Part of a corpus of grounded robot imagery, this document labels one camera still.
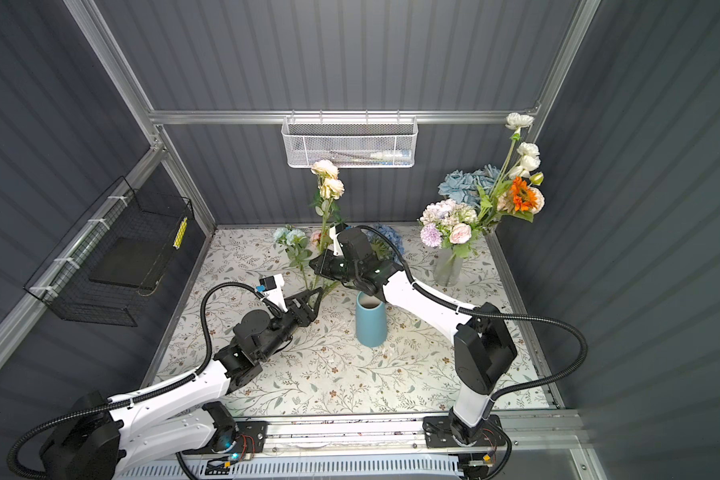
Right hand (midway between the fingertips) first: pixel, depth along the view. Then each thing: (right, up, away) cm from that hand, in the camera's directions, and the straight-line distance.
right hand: (310, 266), depth 78 cm
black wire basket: (-49, +3, -3) cm, 50 cm away
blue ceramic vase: (+16, -14, -2) cm, 21 cm away
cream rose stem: (+5, +22, +5) cm, 23 cm away
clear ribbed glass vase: (+42, -2, +22) cm, 48 cm away
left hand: (+3, -6, -3) cm, 7 cm away
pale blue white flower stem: (-11, +6, +31) cm, 33 cm away
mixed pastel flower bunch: (+3, +7, +2) cm, 8 cm away
